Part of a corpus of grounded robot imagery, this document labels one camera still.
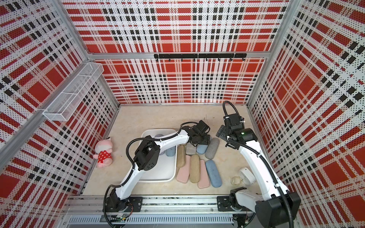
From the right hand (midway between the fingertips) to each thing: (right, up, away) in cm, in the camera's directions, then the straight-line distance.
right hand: (228, 135), depth 77 cm
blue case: (-33, -12, +13) cm, 38 cm away
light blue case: (-14, -10, +13) cm, 22 cm away
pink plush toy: (-77, -10, +12) cm, 78 cm away
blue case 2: (-8, -23, +5) cm, 25 cm away
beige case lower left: (-27, -14, +9) cm, 31 cm away
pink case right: (-13, -27, +3) cm, 30 cm away
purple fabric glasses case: (-44, -4, +26) cm, 52 cm away
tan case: (-18, -20, +3) cm, 27 cm away
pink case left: (-25, -23, +5) cm, 34 cm away
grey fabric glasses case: (-6, -10, +14) cm, 18 cm away
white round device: (+10, -22, -2) cm, 24 cm away
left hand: (-10, -6, +18) cm, 21 cm away
